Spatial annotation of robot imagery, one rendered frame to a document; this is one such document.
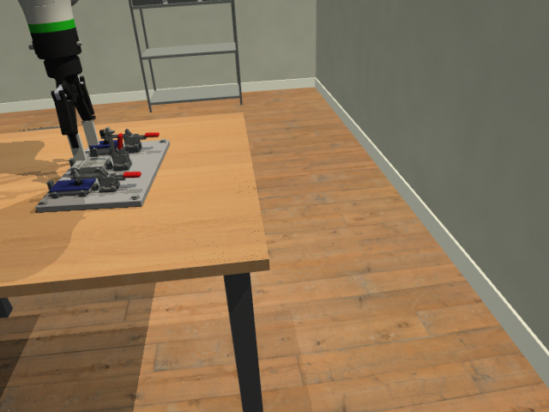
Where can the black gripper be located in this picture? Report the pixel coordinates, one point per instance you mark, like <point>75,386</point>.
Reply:
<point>69,89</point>

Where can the blue rectangular plate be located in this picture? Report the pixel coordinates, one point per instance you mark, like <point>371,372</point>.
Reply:
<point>105,148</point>

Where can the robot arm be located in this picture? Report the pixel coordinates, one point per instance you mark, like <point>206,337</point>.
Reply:
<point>52,27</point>

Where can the blue flat plate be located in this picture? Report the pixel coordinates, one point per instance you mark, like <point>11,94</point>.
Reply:
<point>69,187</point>

